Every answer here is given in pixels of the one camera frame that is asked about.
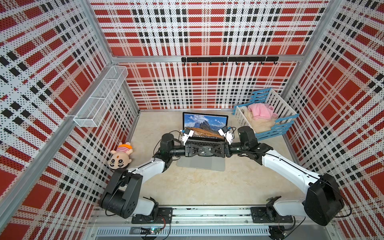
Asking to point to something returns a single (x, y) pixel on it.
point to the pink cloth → (262, 111)
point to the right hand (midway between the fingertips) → (216, 150)
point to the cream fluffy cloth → (260, 125)
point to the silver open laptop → (205, 128)
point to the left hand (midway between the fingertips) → (204, 150)
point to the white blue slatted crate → (286, 115)
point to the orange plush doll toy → (120, 158)
